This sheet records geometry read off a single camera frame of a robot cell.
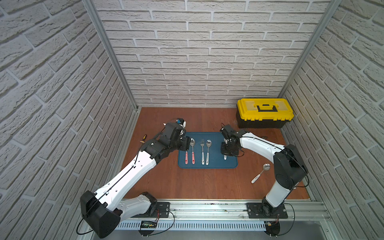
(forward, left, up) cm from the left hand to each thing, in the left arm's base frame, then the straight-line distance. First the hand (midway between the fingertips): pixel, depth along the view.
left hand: (183, 135), depth 77 cm
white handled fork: (+7, -12, -21) cm, 25 cm away
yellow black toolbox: (+21, -51, -5) cm, 56 cm away
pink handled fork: (-3, -1, -22) cm, 22 cm away
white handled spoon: (+7, -16, -20) cm, 27 cm away
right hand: (-1, -26, -17) cm, 31 cm away
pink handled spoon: (+7, -5, -20) cm, 22 cm away
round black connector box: (-39, -44, -22) cm, 63 cm away
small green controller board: (-37, +17, -25) cm, 47 cm away
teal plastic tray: (0, -13, -20) cm, 24 cm away
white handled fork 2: (-5, -25, -17) cm, 30 cm away
